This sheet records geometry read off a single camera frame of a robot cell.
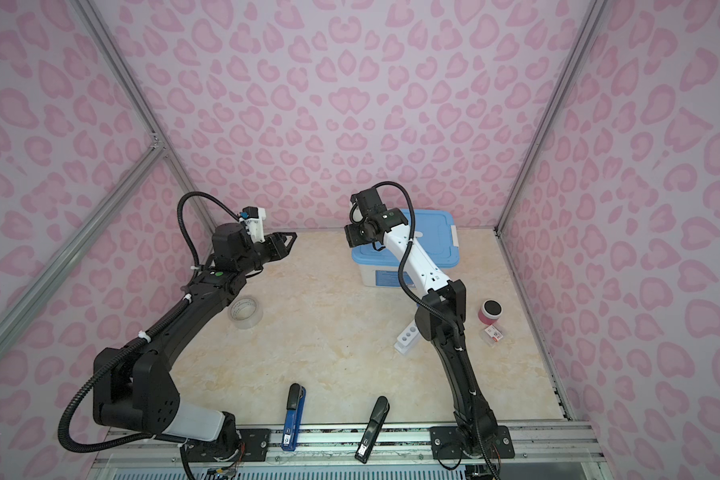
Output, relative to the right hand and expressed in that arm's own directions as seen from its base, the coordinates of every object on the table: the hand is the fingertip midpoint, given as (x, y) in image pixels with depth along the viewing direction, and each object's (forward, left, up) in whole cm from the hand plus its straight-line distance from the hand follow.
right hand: (358, 230), depth 93 cm
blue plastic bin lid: (+1, -23, -2) cm, 23 cm away
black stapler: (-49, -7, -15) cm, 51 cm away
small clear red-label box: (-26, -40, -18) cm, 51 cm away
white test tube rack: (-29, -15, -15) cm, 36 cm away
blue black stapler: (-49, +15, -16) cm, 54 cm away
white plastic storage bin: (-9, -7, -8) cm, 13 cm away
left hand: (-9, +17, +9) cm, 21 cm away
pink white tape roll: (-20, -40, -14) cm, 47 cm away
